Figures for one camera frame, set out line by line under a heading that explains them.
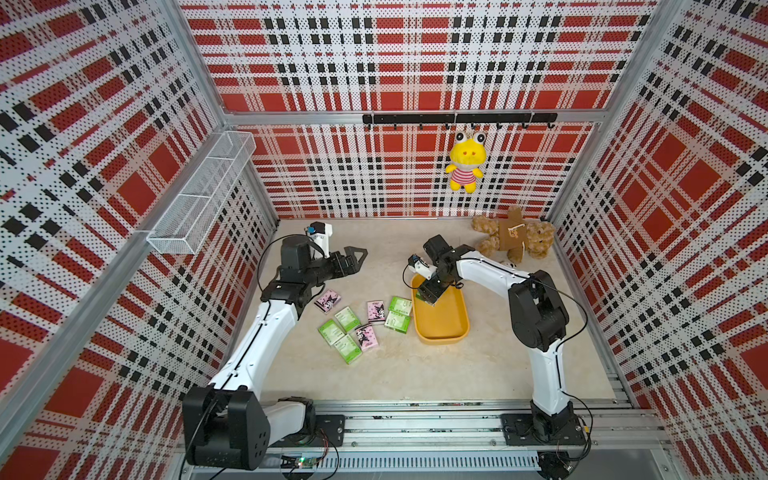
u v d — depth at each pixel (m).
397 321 0.91
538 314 0.54
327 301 0.95
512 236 1.07
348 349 0.86
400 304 0.94
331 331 0.88
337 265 0.69
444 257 0.75
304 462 0.69
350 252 0.70
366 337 0.88
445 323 0.93
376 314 0.93
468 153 0.91
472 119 0.91
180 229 0.69
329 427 0.74
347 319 0.91
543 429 0.64
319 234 0.71
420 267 0.89
